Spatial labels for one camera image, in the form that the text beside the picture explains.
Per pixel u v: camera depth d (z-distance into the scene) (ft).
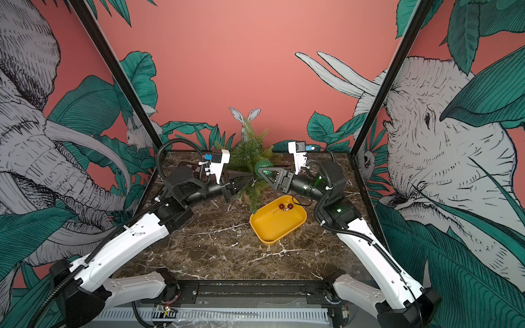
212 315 2.30
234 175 1.88
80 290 1.23
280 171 1.70
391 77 2.83
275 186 1.72
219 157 1.71
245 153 2.35
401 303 1.23
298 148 1.74
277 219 3.03
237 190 1.91
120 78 2.84
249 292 2.49
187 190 1.66
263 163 1.83
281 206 3.14
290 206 3.16
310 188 1.72
